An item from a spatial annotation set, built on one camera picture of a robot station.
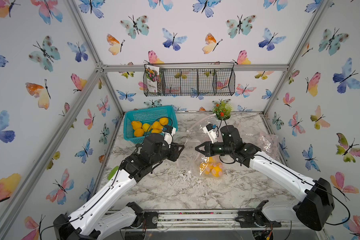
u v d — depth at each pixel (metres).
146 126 1.06
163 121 1.09
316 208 0.39
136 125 1.08
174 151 0.60
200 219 0.75
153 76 0.89
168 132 0.60
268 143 0.96
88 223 0.38
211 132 0.69
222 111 1.00
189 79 0.99
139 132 1.04
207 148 0.67
